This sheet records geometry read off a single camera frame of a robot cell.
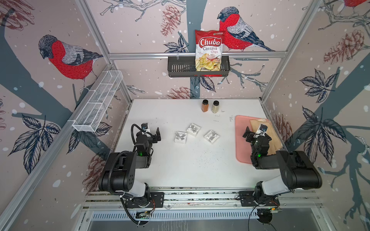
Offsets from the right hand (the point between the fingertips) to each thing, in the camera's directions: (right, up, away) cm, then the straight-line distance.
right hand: (254, 127), depth 91 cm
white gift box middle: (-39, -2, +7) cm, 40 cm away
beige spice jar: (-22, +14, +16) cm, 31 cm away
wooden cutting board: (+15, -12, +2) cm, 19 cm away
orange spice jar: (-30, +15, +17) cm, 37 cm away
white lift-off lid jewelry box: (-27, -7, +4) cm, 28 cm away
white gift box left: (-48, -7, +4) cm, 48 cm away
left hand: (-66, +1, 0) cm, 66 cm away
